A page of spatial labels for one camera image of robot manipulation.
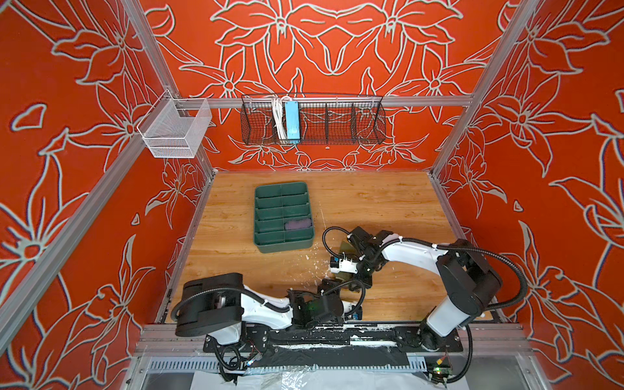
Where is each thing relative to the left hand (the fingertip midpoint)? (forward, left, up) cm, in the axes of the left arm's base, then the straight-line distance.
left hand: (340, 287), depth 80 cm
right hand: (+3, -3, -4) cm, 6 cm away
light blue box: (+50, +20, +30) cm, 62 cm away
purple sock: (+23, +16, +1) cm, 28 cm away
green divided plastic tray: (+35, +28, -1) cm, 44 cm away
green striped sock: (+2, -2, +4) cm, 5 cm away
